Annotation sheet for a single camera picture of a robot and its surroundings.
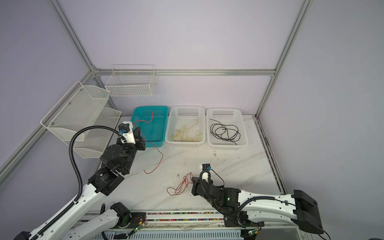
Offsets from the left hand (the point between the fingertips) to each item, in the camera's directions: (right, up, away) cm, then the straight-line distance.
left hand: (138, 128), depth 66 cm
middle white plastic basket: (+13, +11, +52) cm, 54 cm away
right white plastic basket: (+50, +10, +48) cm, 70 cm away
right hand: (+23, -26, +8) cm, 36 cm away
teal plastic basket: (-7, +5, +49) cm, 50 cm away
